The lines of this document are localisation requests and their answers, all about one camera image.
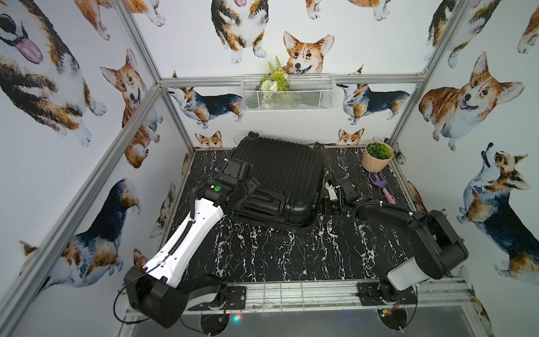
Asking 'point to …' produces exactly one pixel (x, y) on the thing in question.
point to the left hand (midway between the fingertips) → (257, 183)
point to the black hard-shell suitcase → (290, 196)
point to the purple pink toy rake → (380, 179)
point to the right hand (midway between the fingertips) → (319, 204)
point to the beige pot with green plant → (376, 156)
